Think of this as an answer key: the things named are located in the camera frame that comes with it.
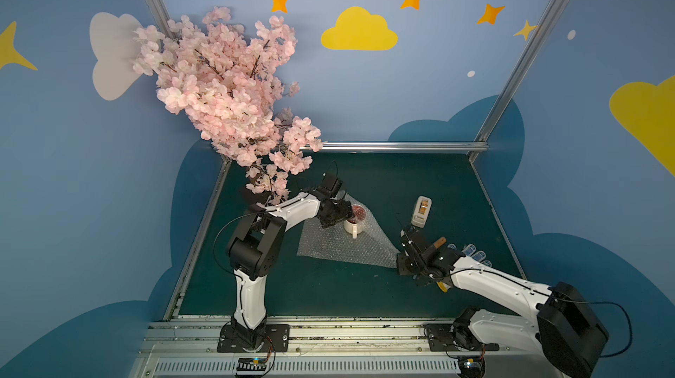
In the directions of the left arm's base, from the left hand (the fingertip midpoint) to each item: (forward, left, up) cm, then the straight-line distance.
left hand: (349, 214), depth 96 cm
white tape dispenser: (+3, -28, -1) cm, 28 cm away
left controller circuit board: (-46, +28, -8) cm, 54 cm away
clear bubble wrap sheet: (-10, -9, -5) cm, 14 cm away
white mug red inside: (-5, -2, +3) cm, 6 cm away
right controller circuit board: (-45, -35, -7) cm, 57 cm away
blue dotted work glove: (-10, -44, -5) cm, 46 cm away
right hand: (-16, -19, -1) cm, 24 cm away
